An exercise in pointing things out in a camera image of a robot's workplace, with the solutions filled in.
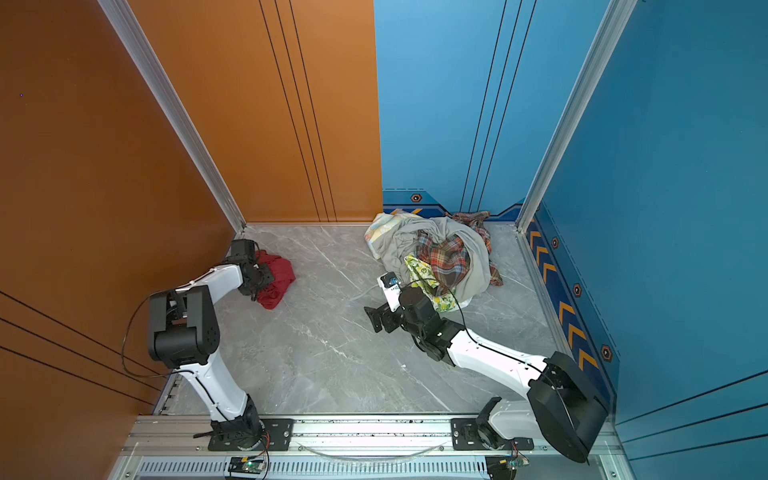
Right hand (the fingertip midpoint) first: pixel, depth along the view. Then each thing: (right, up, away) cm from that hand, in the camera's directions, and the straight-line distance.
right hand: (377, 300), depth 81 cm
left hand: (-39, +5, +19) cm, 44 cm away
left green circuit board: (-31, -38, -10) cm, 50 cm away
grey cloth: (+6, +17, +24) cm, 30 cm away
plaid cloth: (+22, +10, +14) cm, 28 cm away
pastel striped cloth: (+1, +23, +28) cm, 36 cm away
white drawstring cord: (-8, -2, +18) cm, 20 cm away
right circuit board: (+31, -38, -11) cm, 50 cm away
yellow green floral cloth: (+13, +8, +15) cm, 21 cm away
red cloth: (-36, 0, +17) cm, 39 cm away
